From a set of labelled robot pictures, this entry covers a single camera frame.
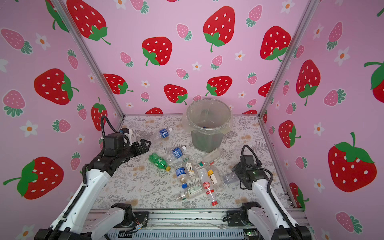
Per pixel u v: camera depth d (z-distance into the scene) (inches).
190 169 33.8
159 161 35.1
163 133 40.8
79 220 16.1
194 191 30.7
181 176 34.5
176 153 36.5
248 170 25.0
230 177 33.6
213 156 37.8
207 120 40.8
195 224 28.8
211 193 31.2
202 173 33.2
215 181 32.2
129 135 27.1
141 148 27.0
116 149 22.5
